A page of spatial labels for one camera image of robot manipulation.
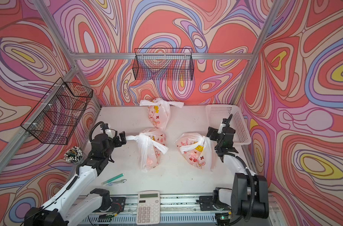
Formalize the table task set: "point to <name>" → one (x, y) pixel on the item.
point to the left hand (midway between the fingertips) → (118, 133)
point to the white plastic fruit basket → (215, 115)
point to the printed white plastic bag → (198, 149)
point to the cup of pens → (74, 155)
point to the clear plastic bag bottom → (151, 143)
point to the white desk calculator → (148, 207)
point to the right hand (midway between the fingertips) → (216, 131)
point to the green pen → (111, 179)
